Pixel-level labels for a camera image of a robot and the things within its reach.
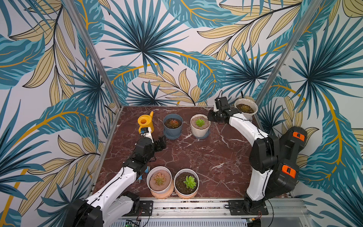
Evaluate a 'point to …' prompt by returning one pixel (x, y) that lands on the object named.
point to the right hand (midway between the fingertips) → (210, 115)
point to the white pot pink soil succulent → (159, 182)
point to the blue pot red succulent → (172, 124)
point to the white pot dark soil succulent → (186, 182)
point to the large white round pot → (247, 107)
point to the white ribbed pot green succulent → (200, 125)
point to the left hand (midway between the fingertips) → (160, 139)
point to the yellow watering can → (145, 120)
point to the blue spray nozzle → (147, 170)
